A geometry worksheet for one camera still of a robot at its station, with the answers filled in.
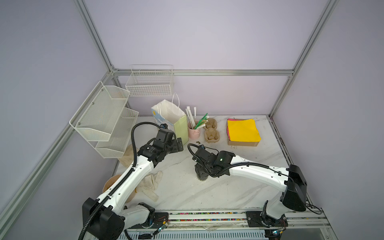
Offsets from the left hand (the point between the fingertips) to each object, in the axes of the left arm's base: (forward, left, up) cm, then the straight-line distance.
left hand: (172, 144), depth 79 cm
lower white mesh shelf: (-3, +29, +2) cm, 29 cm away
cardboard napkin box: (+14, -37, -17) cm, 43 cm away
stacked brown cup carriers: (+22, -24, -18) cm, 38 cm away
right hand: (-11, -15, -7) cm, 20 cm away
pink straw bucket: (+18, -11, -14) cm, 25 cm away
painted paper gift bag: (+29, +5, -5) cm, 29 cm away
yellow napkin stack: (+24, -48, -17) cm, 56 cm away
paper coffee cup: (-17, -15, +1) cm, 23 cm away
